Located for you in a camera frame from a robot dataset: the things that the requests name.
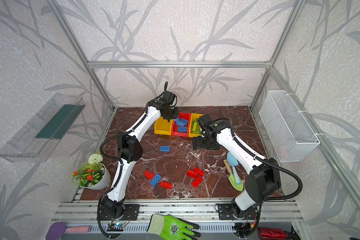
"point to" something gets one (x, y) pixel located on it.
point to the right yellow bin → (191, 134)
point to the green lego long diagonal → (194, 126)
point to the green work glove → (170, 227)
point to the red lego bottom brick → (166, 185)
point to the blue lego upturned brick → (165, 148)
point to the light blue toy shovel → (233, 162)
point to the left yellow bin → (162, 126)
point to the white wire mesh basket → (291, 137)
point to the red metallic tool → (266, 233)
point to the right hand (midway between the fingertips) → (201, 142)
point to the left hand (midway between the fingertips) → (179, 110)
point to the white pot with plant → (94, 174)
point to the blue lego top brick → (184, 121)
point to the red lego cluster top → (201, 173)
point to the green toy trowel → (232, 178)
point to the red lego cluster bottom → (196, 182)
